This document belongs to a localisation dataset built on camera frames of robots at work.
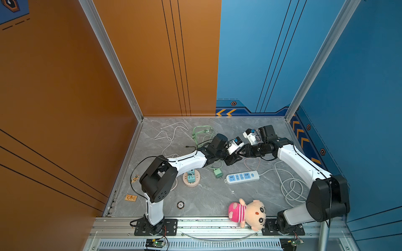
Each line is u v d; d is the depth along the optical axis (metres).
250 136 0.79
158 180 0.48
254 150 0.74
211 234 0.72
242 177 0.87
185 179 0.87
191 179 0.82
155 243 0.71
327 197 0.42
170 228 0.73
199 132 1.11
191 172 0.84
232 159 0.75
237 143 0.74
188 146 1.04
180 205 0.81
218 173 0.89
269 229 0.72
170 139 1.05
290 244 0.71
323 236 0.69
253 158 0.78
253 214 0.70
